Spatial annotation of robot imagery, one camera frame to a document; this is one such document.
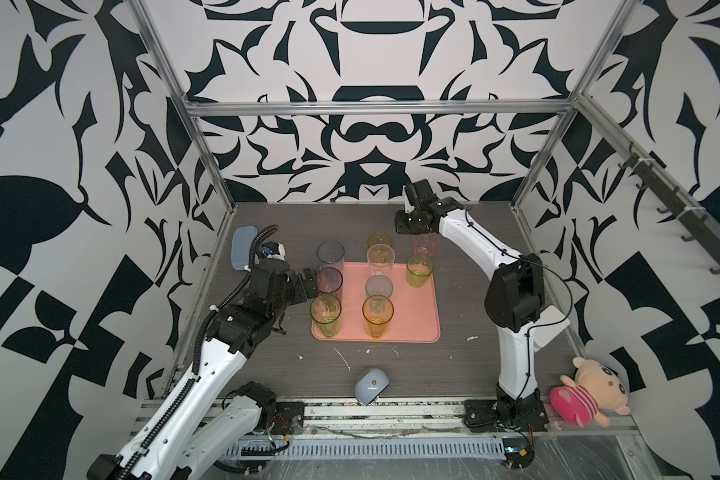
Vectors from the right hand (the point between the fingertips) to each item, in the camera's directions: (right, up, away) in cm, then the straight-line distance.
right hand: (400, 221), depth 93 cm
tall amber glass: (-8, -25, -13) cm, 29 cm away
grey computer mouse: (-10, -39, -22) cm, 46 cm away
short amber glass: (-7, -5, +5) cm, 10 cm away
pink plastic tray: (+5, -27, -1) cm, 28 cm away
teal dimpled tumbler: (-7, -19, -8) cm, 21 cm away
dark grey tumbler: (-22, -18, -2) cm, 28 cm away
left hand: (-27, -13, -20) cm, 36 cm away
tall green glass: (-22, -26, -9) cm, 35 cm away
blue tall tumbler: (-21, -10, +1) cm, 24 cm away
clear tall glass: (-6, -12, +3) cm, 14 cm away
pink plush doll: (+45, -41, -21) cm, 64 cm away
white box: (+40, -33, -7) cm, 52 cm away
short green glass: (+7, -16, +7) cm, 19 cm away
